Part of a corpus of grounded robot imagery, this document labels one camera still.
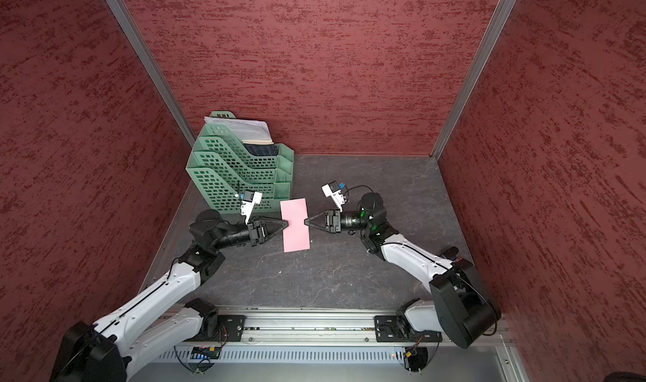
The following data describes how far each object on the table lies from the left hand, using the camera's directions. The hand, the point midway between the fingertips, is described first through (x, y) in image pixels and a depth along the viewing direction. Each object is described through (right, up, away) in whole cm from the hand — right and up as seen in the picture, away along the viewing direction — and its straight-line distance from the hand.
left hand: (286, 229), depth 68 cm
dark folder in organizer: (-17, +26, +36) cm, 48 cm away
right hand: (+6, 0, +1) cm, 6 cm away
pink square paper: (+3, -2, 0) cm, 3 cm away
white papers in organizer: (-19, +33, +28) cm, 47 cm away
